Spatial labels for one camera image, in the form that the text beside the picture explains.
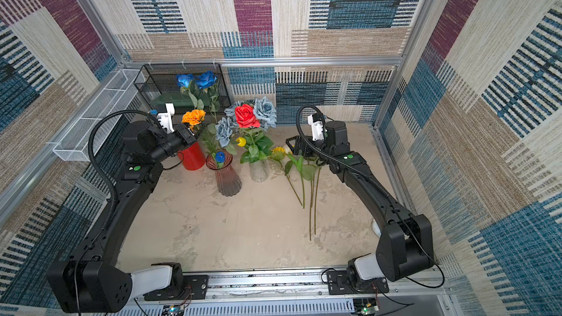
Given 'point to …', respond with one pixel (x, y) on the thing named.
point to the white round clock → (376, 229)
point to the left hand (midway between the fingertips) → (206, 123)
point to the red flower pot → (193, 156)
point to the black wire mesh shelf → (158, 85)
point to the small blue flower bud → (220, 156)
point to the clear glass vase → (259, 170)
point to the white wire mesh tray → (75, 145)
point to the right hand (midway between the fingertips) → (298, 144)
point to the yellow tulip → (241, 141)
